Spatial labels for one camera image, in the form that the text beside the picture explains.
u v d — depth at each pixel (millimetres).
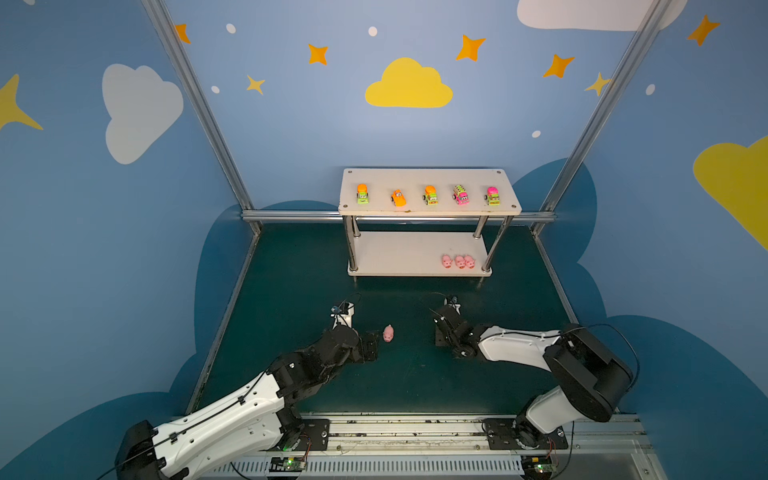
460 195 784
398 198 782
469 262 1011
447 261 1011
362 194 783
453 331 715
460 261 1009
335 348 538
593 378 448
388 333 907
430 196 782
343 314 672
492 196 783
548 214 1163
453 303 823
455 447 738
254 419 480
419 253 1050
